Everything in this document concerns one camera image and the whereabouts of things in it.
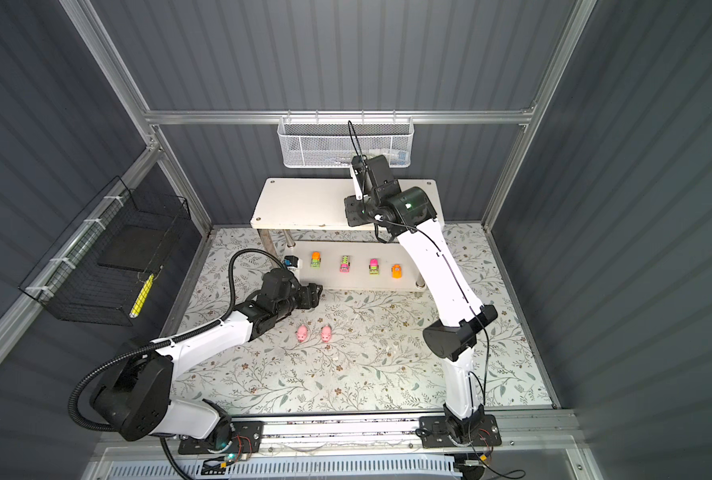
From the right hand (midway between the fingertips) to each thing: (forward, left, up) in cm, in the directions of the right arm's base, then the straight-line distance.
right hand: (356, 208), depth 73 cm
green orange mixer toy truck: (+6, +15, -28) cm, 33 cm away
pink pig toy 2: (-17, +10, -35) cm, 40 cm away
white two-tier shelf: (+5, +19, -3) cm, 20 cm away
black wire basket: (-13, +62, -7) cm, 64 cm away
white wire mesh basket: (+49, +10, -10) cm, 51 cm away
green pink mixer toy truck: (+4, -4, -30) cm, 30 cm away
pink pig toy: (-16, +18, -36) cm, 44 cm away
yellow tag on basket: (-22, +50, -9) cm, 55 cm away
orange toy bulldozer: (+2, -12, -30) cm, 32 cm away
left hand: (-7, +14, -25) cm, 29 cm away
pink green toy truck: (+5, +5, -29) cm, 30 cm away
